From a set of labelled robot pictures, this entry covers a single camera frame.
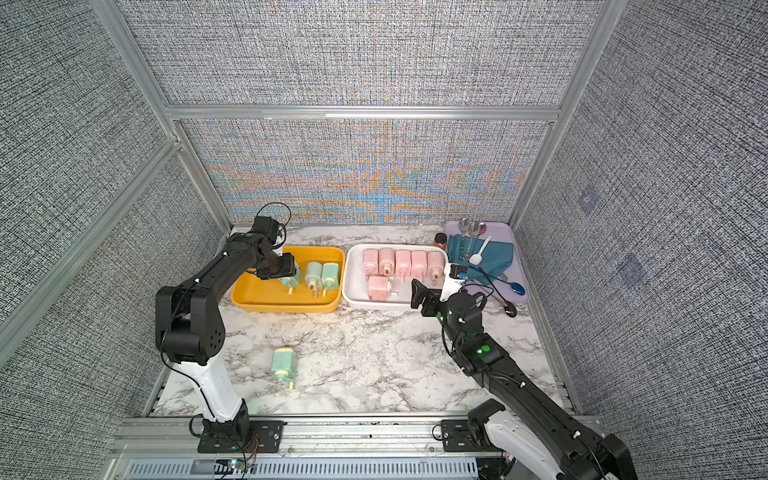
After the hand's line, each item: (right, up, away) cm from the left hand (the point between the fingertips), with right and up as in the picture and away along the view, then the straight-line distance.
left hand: (291, 268), depth 94 cm
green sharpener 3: (+3, -25, -15) cm, 30 cm away
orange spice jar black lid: (+49, +9, +9) cm, 50 cm away
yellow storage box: (-12, -8, -1) cm, 14 cm away
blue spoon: (+74, -7, +6) cm, 74 cm away
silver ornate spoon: (+67, +14, +22) cm, 72 cm away
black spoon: (+69, -13, +1) cm, 70 cm away
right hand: (+41, -1, -17) cm, 44 cm away
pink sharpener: (+25, +1, +6) cm, 25 cm away
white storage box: (+28, -3, +8) cm, 29 cm away
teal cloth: (+70, +4, +14) cm, 72 cm away
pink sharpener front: (+28, -6, 0) cm, 29 cm away
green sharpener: (+7, -3, +1) cm, 7 cm away
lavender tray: (+76, -2, +13) cm, 77 cm away
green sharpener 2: (+12, -3, +2) cm, 12 cm away
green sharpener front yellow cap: (+1, -4, -1) cm, 4 cm away
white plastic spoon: (+63, +3, +15) cm, 65 cm away
